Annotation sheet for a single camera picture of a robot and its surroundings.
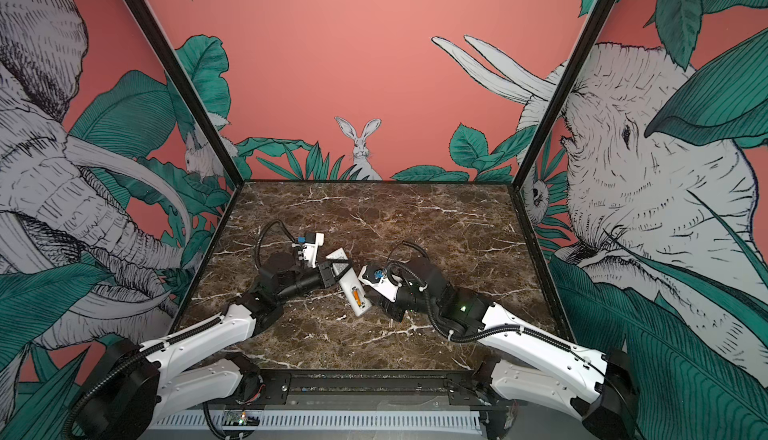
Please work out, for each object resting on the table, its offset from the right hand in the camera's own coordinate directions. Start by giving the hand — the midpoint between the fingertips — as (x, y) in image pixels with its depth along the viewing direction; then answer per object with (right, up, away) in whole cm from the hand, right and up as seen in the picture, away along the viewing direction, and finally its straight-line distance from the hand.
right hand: (367, 287), depth 68 cm
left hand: (-4, +5, +7) cm, 9 cm away
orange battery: (-3, -5, +8) cm, 10 cm away
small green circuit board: (-30, -32, +2) cm, 44 cm away
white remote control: (-5, -1, +7) cm, 9 cm away
